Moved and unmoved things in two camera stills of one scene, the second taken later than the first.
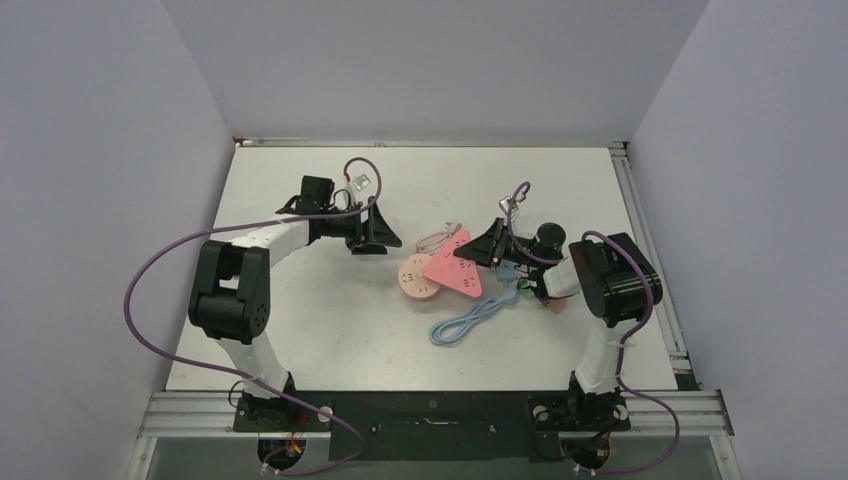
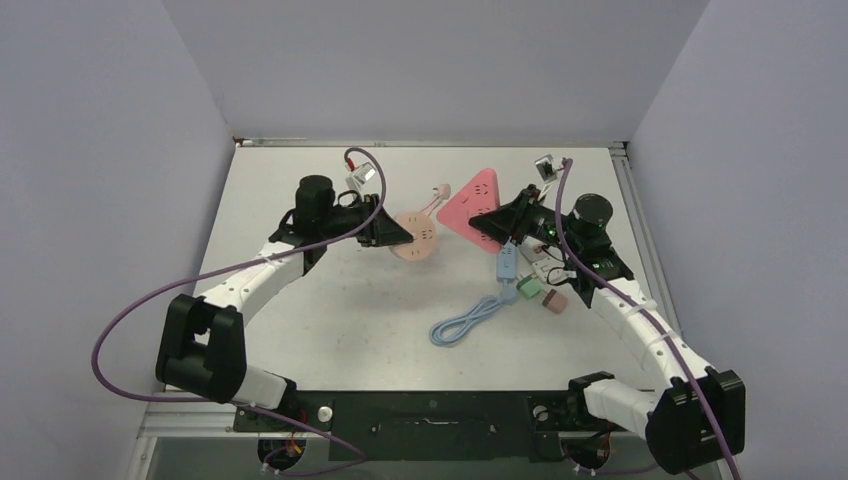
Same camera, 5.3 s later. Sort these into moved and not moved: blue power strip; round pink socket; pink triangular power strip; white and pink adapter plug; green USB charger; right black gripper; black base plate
Moved: pink triangular power strip; round pink socket; right black gripper
Not moved: black base plate; white and pink adapter plug; green USB charger; blue power strip
